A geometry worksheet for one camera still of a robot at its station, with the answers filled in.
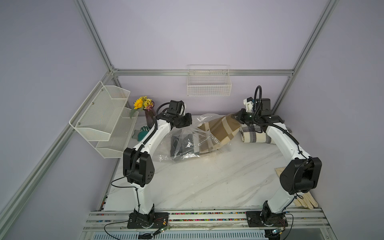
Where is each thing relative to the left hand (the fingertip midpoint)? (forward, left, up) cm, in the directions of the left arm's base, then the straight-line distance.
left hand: (191, 122), depth 88 cm
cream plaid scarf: (+2, -43, -14) cm, 46 cm away
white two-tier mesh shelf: (-6, +46, +8) cm, 47 cm away
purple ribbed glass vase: (+8, +26, -1) cm, 28 cm away
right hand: (-1, -24, +5) cm, 25 cm away
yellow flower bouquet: (+13, +31, +4) cm, 34 cm away
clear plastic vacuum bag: (-16, +16, -13) cm, 26 cm away
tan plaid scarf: (-6, -13, -3) cm, 15 cm away
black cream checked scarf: (-8, +6, -14) cm, 17 cm away
